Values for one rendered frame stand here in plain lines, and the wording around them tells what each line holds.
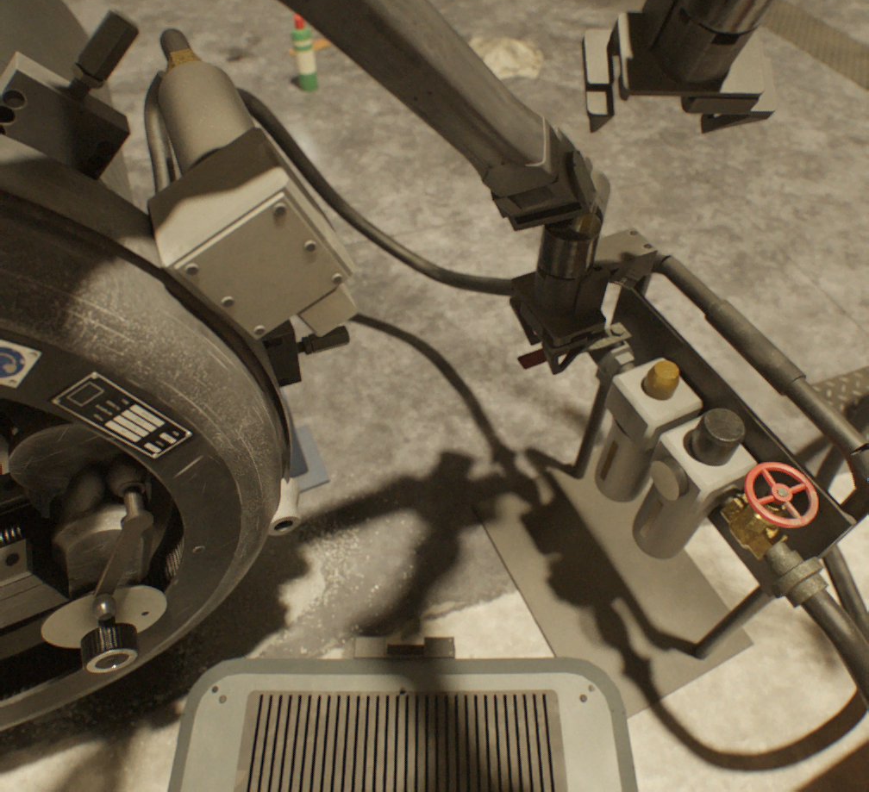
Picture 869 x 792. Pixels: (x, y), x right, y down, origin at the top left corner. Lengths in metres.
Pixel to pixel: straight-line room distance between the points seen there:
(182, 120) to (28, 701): 0.64
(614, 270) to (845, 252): 1.32
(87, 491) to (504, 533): 0.76
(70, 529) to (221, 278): 0.26
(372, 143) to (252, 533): 1.60
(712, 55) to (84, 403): 0.47
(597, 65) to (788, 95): 2.19
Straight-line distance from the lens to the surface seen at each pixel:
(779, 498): 0.71
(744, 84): 0.52
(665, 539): 0.88
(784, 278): 1.80
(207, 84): 0.63
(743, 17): 0.46
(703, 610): 1.19
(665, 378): 0.77
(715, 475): 0.75
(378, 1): 0.42
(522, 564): 1.15
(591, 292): 0.68
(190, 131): 0.57
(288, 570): 1.17
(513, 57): 2.60
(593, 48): 0.53
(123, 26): 0.47
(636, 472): 0.89
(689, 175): 2.07
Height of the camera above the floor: 1.06
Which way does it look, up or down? 49 degrees down
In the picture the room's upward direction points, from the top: 1 degrees counter-clockwise
